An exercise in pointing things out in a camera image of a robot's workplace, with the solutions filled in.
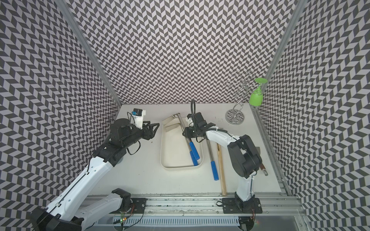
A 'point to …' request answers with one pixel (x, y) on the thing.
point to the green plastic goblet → (256, 97)
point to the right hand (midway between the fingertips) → (184, 135)
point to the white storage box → (175, 147)
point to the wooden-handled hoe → (221, 171)
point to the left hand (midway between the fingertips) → (154, 124)
